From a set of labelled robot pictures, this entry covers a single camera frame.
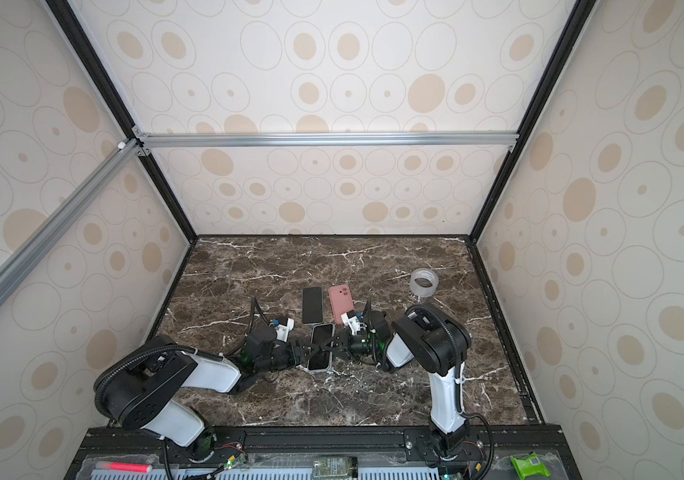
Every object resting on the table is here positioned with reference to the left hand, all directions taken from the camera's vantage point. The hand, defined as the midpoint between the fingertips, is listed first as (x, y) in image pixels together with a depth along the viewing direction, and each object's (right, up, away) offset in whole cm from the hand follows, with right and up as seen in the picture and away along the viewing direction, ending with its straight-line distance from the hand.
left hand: (322, 350), depth 85 cm
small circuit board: (+4, -22, -18) cm, 28 cm away
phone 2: (-5, +11, +15) cm, 19 cm away
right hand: (0, -1, +3) cm, 3 cm away
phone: (-1, -4, +4) cm, 6 cm away
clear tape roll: (+35, +21, +21) cm, 46 cm away
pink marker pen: (-46, -23, -15) cm, 54 cm away
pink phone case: (+5, +13, +17) cm, 22 cm away
